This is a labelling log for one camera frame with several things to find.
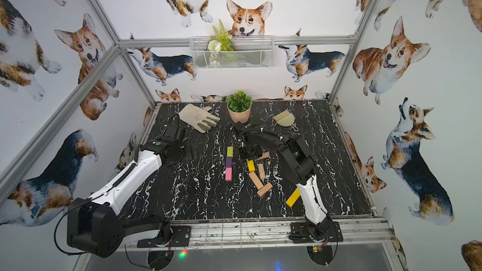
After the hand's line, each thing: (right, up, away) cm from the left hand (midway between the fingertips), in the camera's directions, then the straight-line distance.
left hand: (190, 151), depth 84 cm
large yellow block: (+46, -20, -1) cm, 50 cm away
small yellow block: (+27, -8, +8) cm, 29 cm away
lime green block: (+16, -2, +13) cm, 21 cm away
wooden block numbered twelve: (+33, -17, 0) cm, 37 cm away
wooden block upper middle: (+34, -3, +10) cm, 36 cm away
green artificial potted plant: (+21, +24, +16) cm, 36 cm away
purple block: (+16, -7, +10) cm, 20 cm away
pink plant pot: (+22, +16, +19) cm, 33 cm away
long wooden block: (+30, -14, +3) cm, 33 cm away
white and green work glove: (-3, +15, +27) cm, 31 cm away
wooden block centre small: (+32, -11, +6) cm, 34 cm away
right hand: (+25, -5, +9) cm, 27 cm away
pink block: (+16, -11, +6) cm, 21 cm away
